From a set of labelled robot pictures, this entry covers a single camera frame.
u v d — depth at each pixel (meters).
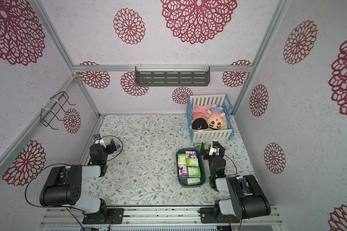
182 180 0.83
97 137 0.78
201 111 1.11
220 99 1.09
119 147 1.00
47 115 0.73
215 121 0.98
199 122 0.98
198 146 1.02
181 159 0.90
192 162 0.88
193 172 0.83
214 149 0.74
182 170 0.84
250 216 0.42
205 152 0.78
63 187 0.45
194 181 0.81
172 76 0.92
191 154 0.90
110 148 0.84
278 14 0.71
